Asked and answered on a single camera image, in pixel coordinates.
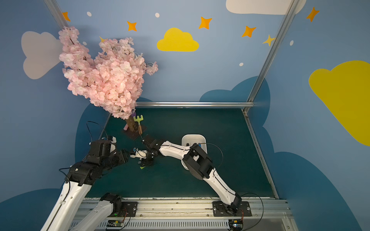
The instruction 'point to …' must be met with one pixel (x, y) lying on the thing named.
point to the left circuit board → (115, 223)
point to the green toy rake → (138, 119)
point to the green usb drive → (142, 167)
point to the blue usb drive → (199, 144)
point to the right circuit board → (235, 224)
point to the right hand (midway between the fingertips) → (144, 160)
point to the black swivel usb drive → (139, 162)
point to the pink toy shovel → (125, 127)
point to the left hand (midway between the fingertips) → (125, 152)
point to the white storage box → (188, 140)
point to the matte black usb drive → (187, 144)
